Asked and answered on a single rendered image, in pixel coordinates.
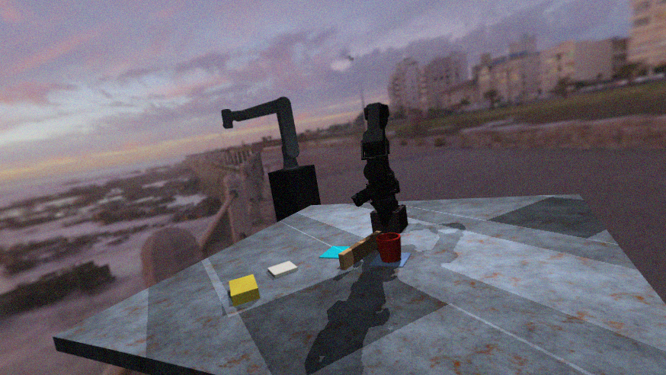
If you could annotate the brown wooden beam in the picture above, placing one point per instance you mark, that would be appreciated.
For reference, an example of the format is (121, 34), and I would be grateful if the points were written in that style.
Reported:
(359, 250)

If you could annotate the yellow cube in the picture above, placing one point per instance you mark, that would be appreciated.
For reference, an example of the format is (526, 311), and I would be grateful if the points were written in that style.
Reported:
(243, 290)

